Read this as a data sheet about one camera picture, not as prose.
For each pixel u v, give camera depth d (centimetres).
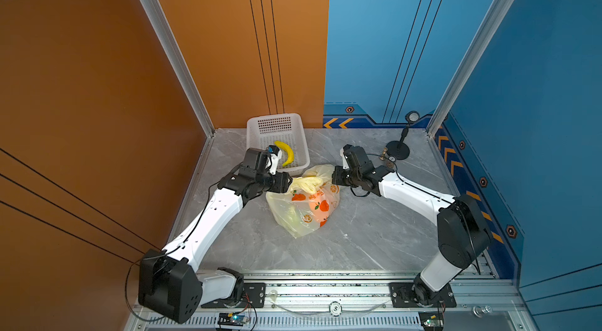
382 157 108
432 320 71
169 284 41
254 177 61
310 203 83
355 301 74
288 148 109
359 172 68
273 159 73
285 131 117
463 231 46
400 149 110
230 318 71
